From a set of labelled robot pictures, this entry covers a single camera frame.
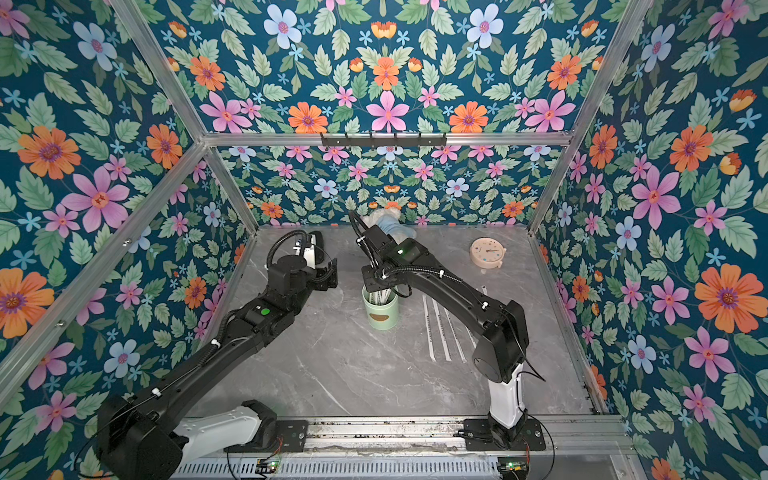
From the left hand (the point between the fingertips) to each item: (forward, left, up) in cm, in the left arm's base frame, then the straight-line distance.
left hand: (323, 257), depth 78 cm
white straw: (-16, -28, -26) cm, 41 cm away
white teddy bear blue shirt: (+28, -17, -15) cm, 36 cm away
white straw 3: (-14, -36, -26) cm, 46 cm away
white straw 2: (-12, -32, -26) cm, 43 cm away
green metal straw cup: (-10, -14, -17) cm, 24 cm away
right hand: (-2, -15, -6) cm, 16 cm away
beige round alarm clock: (+17, -53, -24) cm, 60 cm away
